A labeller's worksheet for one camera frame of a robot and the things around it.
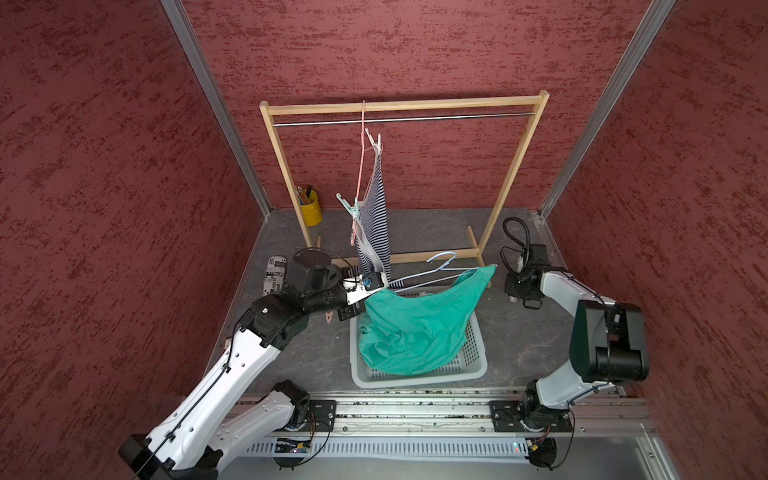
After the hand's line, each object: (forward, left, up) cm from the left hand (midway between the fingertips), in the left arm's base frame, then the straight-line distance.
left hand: (371, 290), depth 68 cm
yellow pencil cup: (+43, +26, -19) cm, 54 cm away
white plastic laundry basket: (-9, -27, -21) cm, 36 cm away
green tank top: (-3, -11, -21) cm, 24 cm away
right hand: (+13, -44, -24) cm, 51 cm away
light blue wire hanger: (0, -15, +9) cm, 18 cm away
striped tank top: (+25, +1, -9) cm, 27 cm away
